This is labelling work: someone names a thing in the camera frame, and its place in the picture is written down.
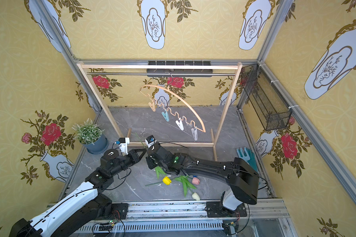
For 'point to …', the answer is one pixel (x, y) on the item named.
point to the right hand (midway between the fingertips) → (147, 159)
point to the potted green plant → (91, 136)
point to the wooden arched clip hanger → (172, 100)
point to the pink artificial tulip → (196, 180)
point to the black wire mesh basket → (268, 104)
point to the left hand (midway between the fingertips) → (148, 150)
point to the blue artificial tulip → (195, 176)
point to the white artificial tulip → (186, 184)
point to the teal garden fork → (245, 158)
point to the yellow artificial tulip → (166, 180)
